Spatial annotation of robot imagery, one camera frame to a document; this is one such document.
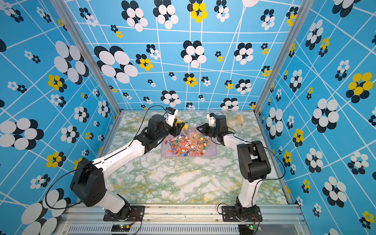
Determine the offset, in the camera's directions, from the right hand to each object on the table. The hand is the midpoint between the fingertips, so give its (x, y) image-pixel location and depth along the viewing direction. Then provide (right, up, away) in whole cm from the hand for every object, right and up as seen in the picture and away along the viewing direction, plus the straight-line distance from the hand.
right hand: (198, 127), depth 93 cm
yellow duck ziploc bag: (-7, -4, -2) cm, 8 cm away
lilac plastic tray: (+9, -17, +4) cm, 19 cm away
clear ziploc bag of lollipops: (+32, +6, +16) cm, 36 cm away
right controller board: (+22, -49, -23) cm, 59 cm away
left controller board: (-40, -50, -21) cm, 67 cm away
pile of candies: (-9, -12, +2) cm, 15 cm away
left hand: (-10, +5, -12) cm, 16 cm away
